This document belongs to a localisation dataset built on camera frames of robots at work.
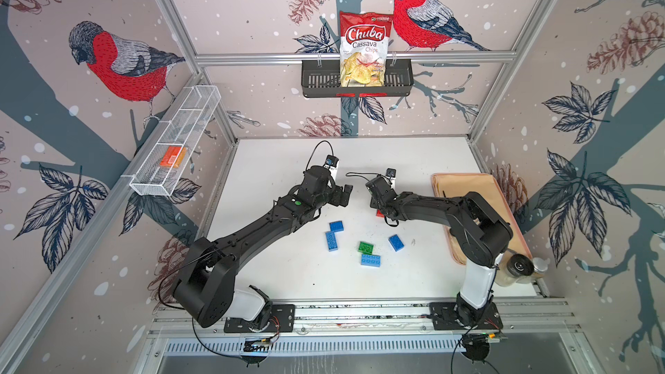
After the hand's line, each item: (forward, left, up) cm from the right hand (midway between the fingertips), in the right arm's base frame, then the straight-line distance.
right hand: (378, 196), depth 99 cm
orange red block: (-9, +61, +32) cm, 70 cm away
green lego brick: (-20, +5, -2) cm, 21 cm away
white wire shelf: (+1, +66, +30) cm, 72 cm away
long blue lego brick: (-18, +17, -1) cm, 25 cm away
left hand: (-4, +13, +17) cm, 22 cm away
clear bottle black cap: (-28, -36, +8) cm, 47 cm away
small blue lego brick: (-13, +16, +1) cm, 21 cm away
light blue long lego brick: (-24, +4, -1) cm, 25 cm away
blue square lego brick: (-18, -5, -1) cm, 19 cm away
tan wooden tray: (+8, -46, -4) cm, 47 cm away
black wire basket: (+30, +22, +33) cm, 49 cm away
